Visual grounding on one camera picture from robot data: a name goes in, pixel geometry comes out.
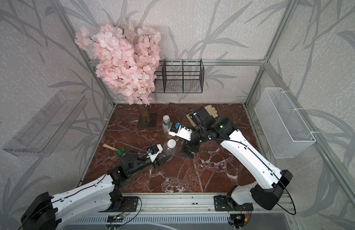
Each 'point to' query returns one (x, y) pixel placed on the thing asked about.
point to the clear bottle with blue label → (169, 149)
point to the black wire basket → (180, 76)
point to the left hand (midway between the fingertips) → (168, 151)
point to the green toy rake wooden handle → (119, 152)
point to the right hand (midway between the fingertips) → (181, 143)
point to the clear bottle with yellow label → (167, 124)
